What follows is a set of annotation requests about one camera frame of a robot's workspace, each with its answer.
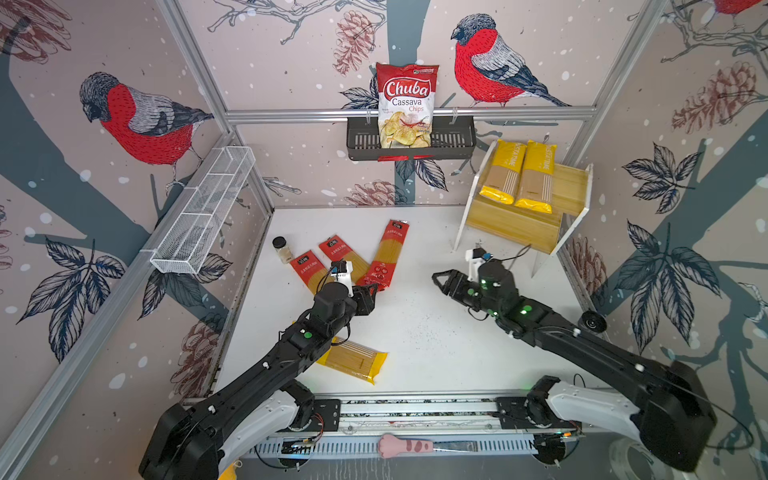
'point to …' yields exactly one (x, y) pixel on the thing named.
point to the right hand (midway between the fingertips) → (430, 286)
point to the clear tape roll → (618, 459)
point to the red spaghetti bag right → (381, 269)
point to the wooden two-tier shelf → (527, 228)
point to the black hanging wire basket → (452, 137)
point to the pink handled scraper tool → (389, 445)
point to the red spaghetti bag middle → (336, 249)
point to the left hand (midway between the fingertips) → (370, 287)
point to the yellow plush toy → (229, 473)
